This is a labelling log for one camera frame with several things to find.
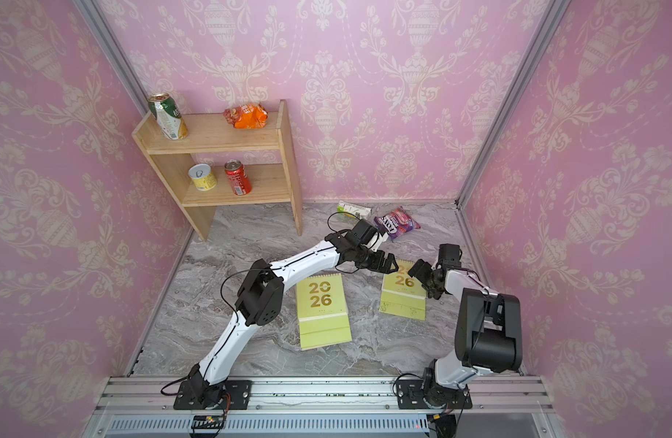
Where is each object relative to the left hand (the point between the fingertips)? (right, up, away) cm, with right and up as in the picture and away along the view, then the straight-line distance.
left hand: (388, 267), depth 91 cm
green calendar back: (-21, -13, -8) cm, 26 cm away
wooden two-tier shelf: (-63, +38, +15) cm, 75 cm away
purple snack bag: (+6, +15, +18) cm, 25 cm away
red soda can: (-49, +29, -4) cm, 57 cm away
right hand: (+11, -4, +4) cm, 12 cm away
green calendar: (+5, -10, +1) cm, 11 cm away
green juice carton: (-7, +20, +22) cm, 30 cm away
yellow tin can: (-63, +31, +1) cm, 70 cm away
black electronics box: (-52, -39, -18) cm, 67 cm away
